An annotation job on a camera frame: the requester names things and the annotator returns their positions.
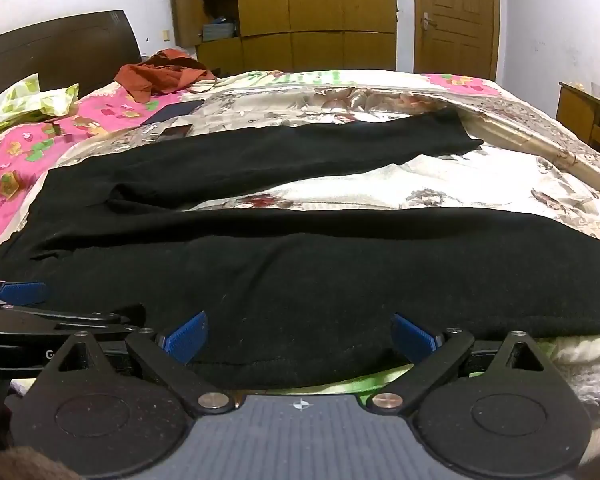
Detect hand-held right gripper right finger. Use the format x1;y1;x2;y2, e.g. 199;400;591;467
367;313;556;414

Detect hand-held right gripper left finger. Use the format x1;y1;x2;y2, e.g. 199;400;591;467
44;310;237;415

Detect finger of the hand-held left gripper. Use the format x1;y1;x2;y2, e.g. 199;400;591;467
0;303;147;335
0;280;49;312

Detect black pants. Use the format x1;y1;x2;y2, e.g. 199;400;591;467
0;107;600;392

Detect green bedsheet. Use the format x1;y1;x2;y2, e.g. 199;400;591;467
250;362;416;402

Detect brown fuzzy cloth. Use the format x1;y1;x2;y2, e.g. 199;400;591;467
0;446;84;480

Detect cream floral satin quilt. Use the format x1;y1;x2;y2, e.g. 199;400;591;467
55;70;600;261

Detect white fluffy blanket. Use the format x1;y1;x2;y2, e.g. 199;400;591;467
545;335;600;406

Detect green checked pillow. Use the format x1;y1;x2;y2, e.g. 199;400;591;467
0;72;81;139

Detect pink printed bedsheet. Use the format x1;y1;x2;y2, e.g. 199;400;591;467
0;71;503;261

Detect black phone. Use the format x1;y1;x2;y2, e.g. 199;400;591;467
157;124;194;142

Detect dark wooden headboard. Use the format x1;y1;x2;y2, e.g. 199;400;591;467
0;10;143;111

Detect orange red garment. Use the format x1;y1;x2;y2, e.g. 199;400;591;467
114;49;216;104

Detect wooden bedside cabinet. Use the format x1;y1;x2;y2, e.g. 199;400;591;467
556;81;600;166

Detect grey box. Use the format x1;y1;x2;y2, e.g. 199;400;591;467
201;19;239;42

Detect wooden door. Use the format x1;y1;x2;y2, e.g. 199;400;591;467
412;0;501;81

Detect wooden wardrobe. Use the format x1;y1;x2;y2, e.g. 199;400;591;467
167;0;398;77

